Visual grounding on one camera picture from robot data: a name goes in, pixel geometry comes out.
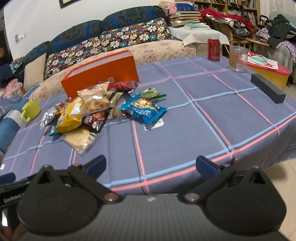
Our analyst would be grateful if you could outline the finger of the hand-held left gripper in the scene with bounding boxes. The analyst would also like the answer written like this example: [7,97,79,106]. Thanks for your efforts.
[0,173,31,190]

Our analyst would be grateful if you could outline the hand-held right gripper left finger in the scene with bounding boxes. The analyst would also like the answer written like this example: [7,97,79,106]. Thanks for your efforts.
[35,155,121,205]

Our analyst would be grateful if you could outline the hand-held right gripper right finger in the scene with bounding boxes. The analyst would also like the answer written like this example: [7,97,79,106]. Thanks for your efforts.
[183,156,269,205]

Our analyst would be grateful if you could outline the orange brown snack packet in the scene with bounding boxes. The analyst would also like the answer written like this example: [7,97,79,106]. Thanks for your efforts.
[54,102,70,114]

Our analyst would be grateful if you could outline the beige black snack packet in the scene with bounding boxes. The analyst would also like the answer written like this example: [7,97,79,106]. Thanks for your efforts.
[107,91,124,108]

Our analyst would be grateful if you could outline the blue cookie packet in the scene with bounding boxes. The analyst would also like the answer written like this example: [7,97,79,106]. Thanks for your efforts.
[119,93,167,124]

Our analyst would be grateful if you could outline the orange cardboard box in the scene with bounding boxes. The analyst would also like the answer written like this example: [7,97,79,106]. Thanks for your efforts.
[60,50,140,99]

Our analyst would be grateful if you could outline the clear bag of puffed snacks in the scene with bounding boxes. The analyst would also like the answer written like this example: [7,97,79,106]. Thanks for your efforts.
[77,82,111,116]

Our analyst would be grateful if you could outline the clear round cracker packet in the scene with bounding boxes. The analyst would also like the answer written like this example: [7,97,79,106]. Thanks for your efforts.
[62,127,102,154]

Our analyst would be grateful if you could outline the checked purple tablecloth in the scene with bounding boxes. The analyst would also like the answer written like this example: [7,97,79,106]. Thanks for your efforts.
[0,56,296,195]

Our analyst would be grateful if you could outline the dark brown cookie packet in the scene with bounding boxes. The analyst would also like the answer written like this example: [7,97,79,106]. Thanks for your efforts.
[83,111,110,132]

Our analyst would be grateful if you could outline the blue patchwork blanket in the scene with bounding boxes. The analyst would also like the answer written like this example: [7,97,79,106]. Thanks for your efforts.
[0,93,23,153]

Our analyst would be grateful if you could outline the yellow snack packet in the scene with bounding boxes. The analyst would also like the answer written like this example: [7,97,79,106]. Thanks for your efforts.
[55,98,84,133]

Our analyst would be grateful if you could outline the clear brown pastry packet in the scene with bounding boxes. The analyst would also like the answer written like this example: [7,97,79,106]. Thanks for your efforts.
[107,107,127,120]

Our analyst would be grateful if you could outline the small white black packet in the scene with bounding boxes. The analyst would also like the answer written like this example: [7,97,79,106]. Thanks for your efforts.
[144,119,165,131]

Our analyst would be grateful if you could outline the silver snack packet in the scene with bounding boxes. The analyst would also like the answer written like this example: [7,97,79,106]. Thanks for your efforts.
[40,108,60,129]

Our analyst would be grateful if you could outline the yellow-green plastic object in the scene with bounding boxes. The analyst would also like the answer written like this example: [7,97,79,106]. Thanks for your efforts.
[21,99,41,123]

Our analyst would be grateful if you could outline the red snack packet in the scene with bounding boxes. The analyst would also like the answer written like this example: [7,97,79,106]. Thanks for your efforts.
[108,80,140,91]

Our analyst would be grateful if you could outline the green snack packet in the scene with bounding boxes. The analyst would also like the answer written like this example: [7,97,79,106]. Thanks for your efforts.
[141,88,167,101]

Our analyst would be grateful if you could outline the black rectangular box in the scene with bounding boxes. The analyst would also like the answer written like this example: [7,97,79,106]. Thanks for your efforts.
[251,74,285,103]

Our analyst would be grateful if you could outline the dark patterned cloth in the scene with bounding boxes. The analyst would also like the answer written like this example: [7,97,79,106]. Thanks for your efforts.
[0,59,25,84]

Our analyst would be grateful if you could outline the beige pillow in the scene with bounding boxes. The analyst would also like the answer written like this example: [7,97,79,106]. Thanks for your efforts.
[23,53,47,91]

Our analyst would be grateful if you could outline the clear plastic jar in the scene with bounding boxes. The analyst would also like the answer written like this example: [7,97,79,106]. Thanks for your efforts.
[229,45,248,73]

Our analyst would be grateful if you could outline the yellow bin with red lid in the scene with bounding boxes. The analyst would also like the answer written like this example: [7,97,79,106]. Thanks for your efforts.
[240,51,291,91]

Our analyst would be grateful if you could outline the floral daisy cushion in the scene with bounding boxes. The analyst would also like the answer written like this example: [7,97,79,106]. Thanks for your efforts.
[100,18,173,52]
[45,38,104,80]

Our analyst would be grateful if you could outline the red drink can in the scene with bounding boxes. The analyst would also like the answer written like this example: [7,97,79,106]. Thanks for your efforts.
[207,38,223,61]

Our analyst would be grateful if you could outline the teal small item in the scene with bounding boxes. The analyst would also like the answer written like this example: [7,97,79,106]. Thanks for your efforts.
[251,55,268,66]

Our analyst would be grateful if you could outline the white paper with red print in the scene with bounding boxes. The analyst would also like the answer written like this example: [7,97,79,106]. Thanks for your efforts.
[247,51,280,70]

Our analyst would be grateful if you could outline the beige floral sofa cover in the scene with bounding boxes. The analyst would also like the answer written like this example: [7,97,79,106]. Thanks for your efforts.
[35,39,197,101]

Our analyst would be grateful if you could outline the white cloth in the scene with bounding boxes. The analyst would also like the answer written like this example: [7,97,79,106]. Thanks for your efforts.
[169,27,230,45]

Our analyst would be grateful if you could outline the wicker chair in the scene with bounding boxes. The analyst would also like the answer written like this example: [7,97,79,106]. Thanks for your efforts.
[217,21,271,47]

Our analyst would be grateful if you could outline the navy patterned sofa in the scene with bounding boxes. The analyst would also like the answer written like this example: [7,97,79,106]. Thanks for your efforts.
[0,6,197,102]

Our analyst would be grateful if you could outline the stack of books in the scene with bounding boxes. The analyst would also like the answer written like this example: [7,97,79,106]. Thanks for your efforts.
[166,9,211,30]

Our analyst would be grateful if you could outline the red cloth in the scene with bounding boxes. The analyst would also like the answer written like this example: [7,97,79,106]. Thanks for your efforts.
[201,9,255,35]

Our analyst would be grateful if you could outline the black clothes pile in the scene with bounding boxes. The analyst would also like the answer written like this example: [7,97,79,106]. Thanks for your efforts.
[266,14,295,48]

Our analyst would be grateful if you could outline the wooden bookshelf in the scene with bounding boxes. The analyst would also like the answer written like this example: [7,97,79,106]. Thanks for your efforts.
[194,0,260,26]

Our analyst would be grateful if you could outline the plastic bag of packets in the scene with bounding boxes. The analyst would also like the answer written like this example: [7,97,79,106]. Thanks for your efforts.
[158,1,199,16]

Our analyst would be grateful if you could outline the picture frame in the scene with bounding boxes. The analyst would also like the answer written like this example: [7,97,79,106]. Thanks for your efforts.
[59,0,81,8]

